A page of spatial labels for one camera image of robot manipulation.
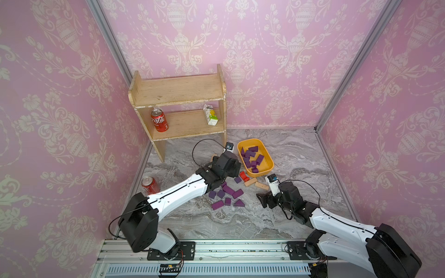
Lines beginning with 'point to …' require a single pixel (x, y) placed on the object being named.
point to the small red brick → (243, 176)
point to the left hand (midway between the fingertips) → (230, 163)
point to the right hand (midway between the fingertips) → (264, 190)
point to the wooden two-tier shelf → (178, 107)
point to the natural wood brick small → (250, 181)
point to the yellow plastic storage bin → (255, 156)
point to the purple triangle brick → (239, 203)
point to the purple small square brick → (228, 201)
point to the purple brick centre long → (226, 188)
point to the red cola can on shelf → (159, 120)
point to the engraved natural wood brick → (261, 185)
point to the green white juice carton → (210, 114)
